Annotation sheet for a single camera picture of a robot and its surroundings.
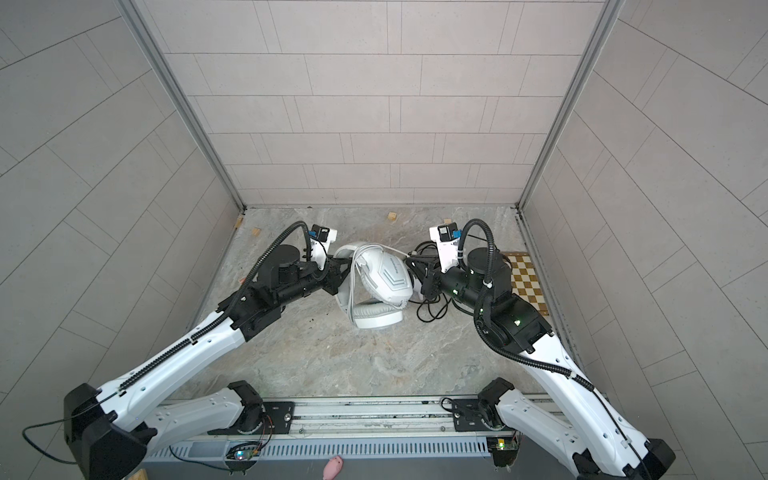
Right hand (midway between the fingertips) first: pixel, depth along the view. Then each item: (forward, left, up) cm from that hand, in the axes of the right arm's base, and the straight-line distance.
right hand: (409, 263), depth 63 cm
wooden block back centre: (+42, +3, -29) cm, 51 cm away
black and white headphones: (+5, -8, -32) cm, 33 cm away
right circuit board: (-30, -20, -34) cm, 49 cm away
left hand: (+5, +11, -4) cm, 13 cm away
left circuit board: (-27, +38, -27) cm, 54 cm away
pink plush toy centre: (-31, +19, -30) cm, 48 cm away
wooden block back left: (+38, +53, -28) cm, 71 cm away
